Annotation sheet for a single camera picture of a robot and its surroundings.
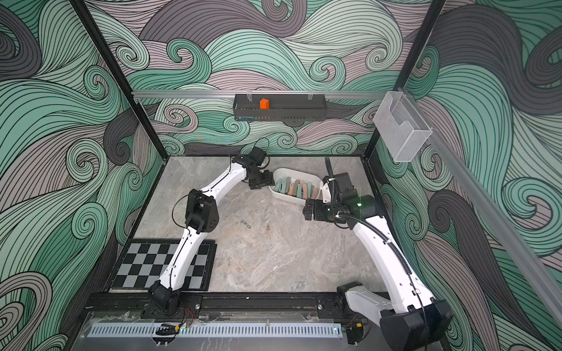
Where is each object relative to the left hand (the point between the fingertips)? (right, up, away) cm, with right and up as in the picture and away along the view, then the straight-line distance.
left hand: (270, 182), depth 102 cm
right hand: (+18, -10, -28) cm, 34 cm away
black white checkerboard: (-49, -29, -22) cm, 61 cm away
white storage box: (+12, -2, +2) cm, 13 cm away
